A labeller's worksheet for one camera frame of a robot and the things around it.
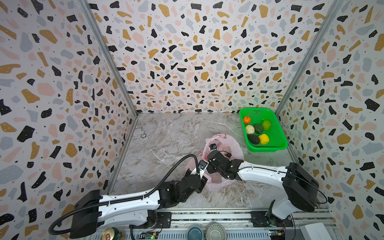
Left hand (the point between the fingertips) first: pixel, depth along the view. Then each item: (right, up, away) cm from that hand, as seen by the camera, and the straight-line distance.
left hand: (206, 168), depth 73 cm
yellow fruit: (+40, +12, +27) cm, 50 cm away
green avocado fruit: (+38, +19, +33) cm, 54 cm away
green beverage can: (-39, -24, -12) cm, 47 cm away
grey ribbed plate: (+4, -29, -2) cm, 30 cm away
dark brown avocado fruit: (+34, +12, +29) cm, 46 cm away
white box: (+50, -27, -5) cm, 57 cm away
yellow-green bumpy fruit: (+45, +22, +35) cm, 61 cm away
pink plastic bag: (-6, +5, -12) cm, 14 cm away
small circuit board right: (+35, -31, -1) cm, 47 cm away
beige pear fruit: (+32, +19, +33) cm, 50 cm away
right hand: (0, +1, +13) cm, 13 cm away
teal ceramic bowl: (-5, -30, -2) cm, 30 cm away
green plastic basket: (+49, +12, +28) cm, 58 cm away
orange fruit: (+32, +26, +40) cm, 58 cm away
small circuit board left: (-26, -31, -3) cm, 41 cm away
